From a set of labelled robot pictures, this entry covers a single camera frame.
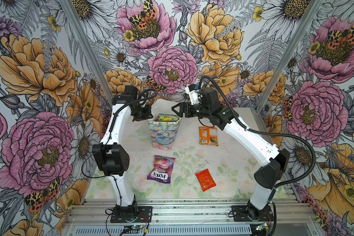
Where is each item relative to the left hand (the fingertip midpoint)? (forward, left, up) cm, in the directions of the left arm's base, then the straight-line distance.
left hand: (151, 120), depth 84 cm
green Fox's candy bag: (+8, -5, -6) cm, 11 cm away
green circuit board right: (-49, -53, -23) cm, 76 cm away
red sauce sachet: (-26, -30, -22) cm, 46 cm away
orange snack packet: (+3, -35, -20) cm, 41 cm away
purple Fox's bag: (-20, -6, -21) cm, 29 cm away
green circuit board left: (-47, +5, -23) cm, 53 cm away
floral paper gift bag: (-6, -7, -6) cm, 11 cm away
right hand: (-4, -15, +11) cm, 19 cm away
